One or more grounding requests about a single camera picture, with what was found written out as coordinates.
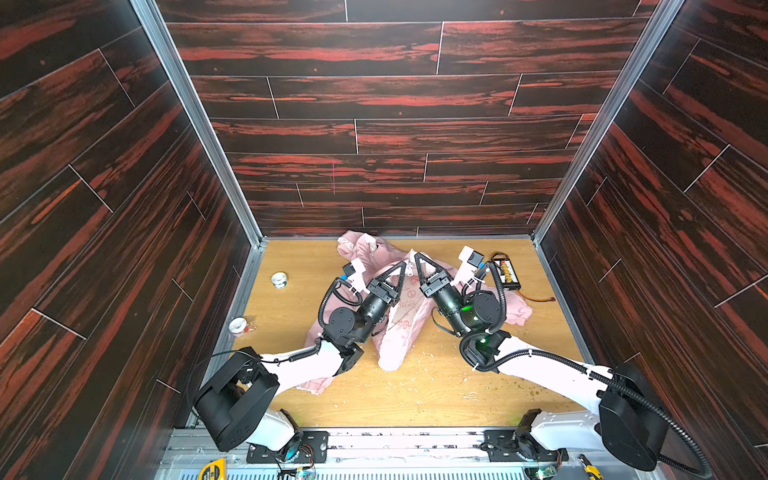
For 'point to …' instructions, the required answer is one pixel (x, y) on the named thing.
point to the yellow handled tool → (593, 472)
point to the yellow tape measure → (215, 470)
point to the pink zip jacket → (395, 344)
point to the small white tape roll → (279, 280)
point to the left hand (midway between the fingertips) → (409, 268)
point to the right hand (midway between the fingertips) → (421, 254)
